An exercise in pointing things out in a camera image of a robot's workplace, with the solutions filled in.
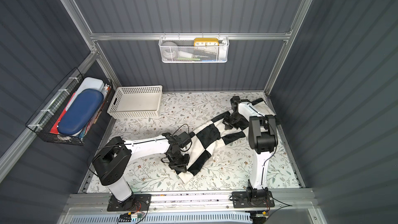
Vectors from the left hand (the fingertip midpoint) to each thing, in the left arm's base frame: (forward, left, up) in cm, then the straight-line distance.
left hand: (187, 172), depth 81 cm
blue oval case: (+17, +46, +31) cm, 58 cm away
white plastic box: (+35, +51, +32) cm, 70 cm away
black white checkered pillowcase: (+17, -7, +1) cm, 18 cm away
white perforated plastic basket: (+55, +44, -4) cm, 70 cm away
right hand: (+28, -25, +2) cm, 37 cm away
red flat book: (+9, +54, +29) cm, 62 cm away
